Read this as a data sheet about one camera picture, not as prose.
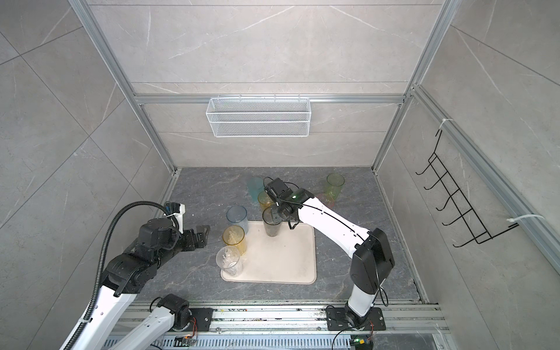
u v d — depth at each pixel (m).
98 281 0.42
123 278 0.43
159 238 0.50
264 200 0.99
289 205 0.57
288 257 0.88
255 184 1.03
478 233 0.59
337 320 0.73
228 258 0.86
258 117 1.00
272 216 0.73
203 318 0.73
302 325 0.73
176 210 0.60
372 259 0.45
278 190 0.63
